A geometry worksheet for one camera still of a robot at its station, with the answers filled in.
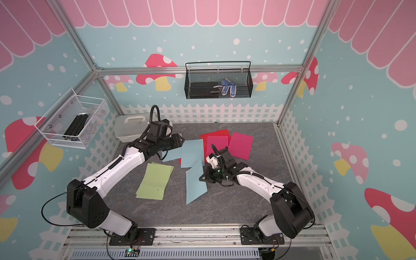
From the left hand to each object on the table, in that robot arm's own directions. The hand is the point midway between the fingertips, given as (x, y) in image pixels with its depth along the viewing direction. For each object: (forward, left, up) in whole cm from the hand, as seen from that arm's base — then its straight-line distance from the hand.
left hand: (181, 142), depth 83 cm
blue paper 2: (-17, -7, -18) cm, 25 cm away
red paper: (+26, -23, -21) cm, 40 cm away
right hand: (-16, -10, -8) cm, 21 cm away
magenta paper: (+17, -21, -21) cm, 34 cm away
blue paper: (+9, -2, -21) cm, 23 cm away
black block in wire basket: (-4, +43, +15) cm, 46 cm away
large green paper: (-15, +16, -20) cm, 30 cm away
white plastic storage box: (+21, +38, -12) cm, 45 cm away
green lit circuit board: (-46, +20, -23) cm, 55 cm away
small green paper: (-7, +16, -20) cm, 27 cm away
